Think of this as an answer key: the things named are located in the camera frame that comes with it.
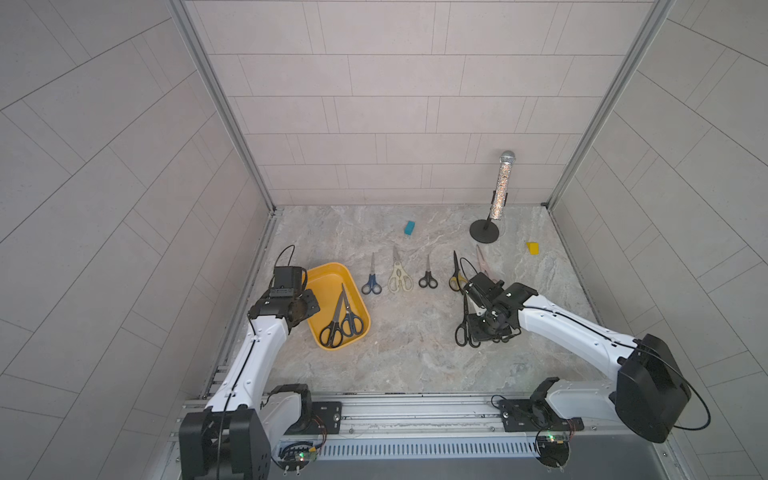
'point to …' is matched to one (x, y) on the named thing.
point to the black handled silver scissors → (332, 335)
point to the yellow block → (533, 248)
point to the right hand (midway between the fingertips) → (473, 335)
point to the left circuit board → (295, 456)
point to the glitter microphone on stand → (486, 231)
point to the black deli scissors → (462, 335)
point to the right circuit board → (553, 451)
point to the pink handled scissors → (483, 264)
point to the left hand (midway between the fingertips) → (313, 299)
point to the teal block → (409, 228)
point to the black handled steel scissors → (428, 280)
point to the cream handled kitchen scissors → (400, 279)
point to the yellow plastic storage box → (327, 282)
